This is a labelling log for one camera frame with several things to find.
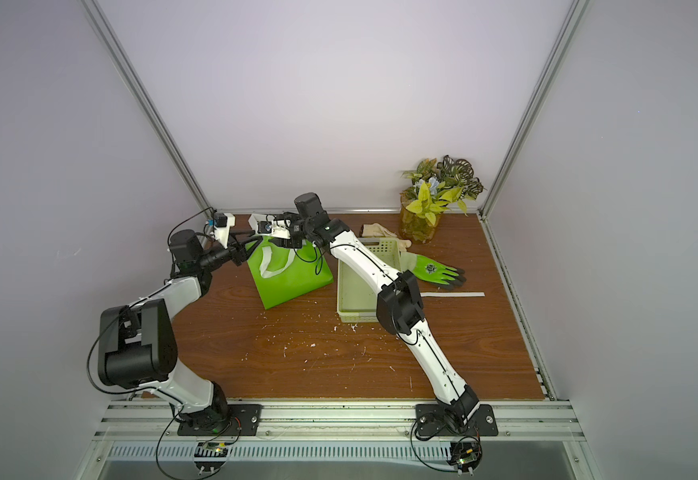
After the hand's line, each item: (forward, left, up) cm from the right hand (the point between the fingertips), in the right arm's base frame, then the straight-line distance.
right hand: (273, 220), depth 87 cm
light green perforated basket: (-13, -25, -20) cm, 34 cm away
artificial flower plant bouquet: (+14, -50, +1) cm, 52 cm away
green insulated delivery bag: (-13, -3, -10) cm, 17 cm away
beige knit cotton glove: (+16, -32, -23) cm, 42 cm away
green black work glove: (-3, -50, -23) cm, 55 cm away
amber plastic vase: (+13, -47, -18) cm, 52 cm away
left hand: (-5, +4, -2) cm, 6 cm away
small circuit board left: (-56, +10, -27) cm, 62 cm away
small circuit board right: (-53, -52, -26) cm, 79 cm away
